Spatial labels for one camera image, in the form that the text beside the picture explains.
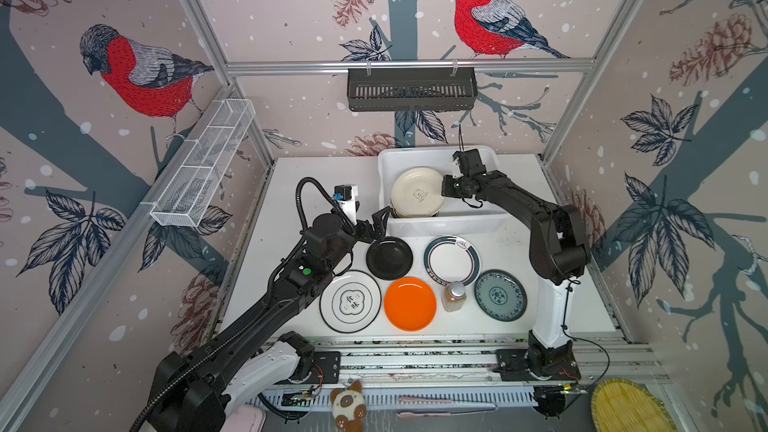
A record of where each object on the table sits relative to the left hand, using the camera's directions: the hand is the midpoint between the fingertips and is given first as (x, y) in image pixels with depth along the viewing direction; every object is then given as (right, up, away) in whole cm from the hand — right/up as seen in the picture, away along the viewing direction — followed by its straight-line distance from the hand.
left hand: (373, 205), depth 73 cm
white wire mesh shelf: (-46, +1, -3) cm, 46 cm away
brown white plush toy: (-5, -45, -7) cm, 46 cm away
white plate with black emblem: (-7, -28, +11) cm, 31 cm away
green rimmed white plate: (+23, -18, +21) cm, 36 cm away
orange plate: (+10, -29, +11) cm, 33 cm away
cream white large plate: (+13, +2, +28) cm, 31 cm away
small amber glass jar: (+21, -24, +3) cm, 32 cm away
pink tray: (-27, -47, -8) cm, 55 cm away
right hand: (+22, +4, +27) cm, 35 cm away
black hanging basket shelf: (+12, +39, +31) cm, 52 cm away
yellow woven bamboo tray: (+58, -46, -5) cm, 74 cm away
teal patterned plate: (+37, -27, +13) cm, 48 cm away
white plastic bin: (+30, -4, +13) cm, 33 cm away
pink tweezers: (+8, -46, -8) cm, 47 cm away
